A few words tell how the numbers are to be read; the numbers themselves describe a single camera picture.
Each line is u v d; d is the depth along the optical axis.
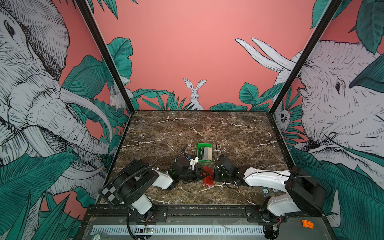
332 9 0.70
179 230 0.70
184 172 0.72
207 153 0.91
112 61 0.92
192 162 0.83
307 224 0.70
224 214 0.75
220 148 1.00
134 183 0.45
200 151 0.95
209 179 0.81
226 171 0.66
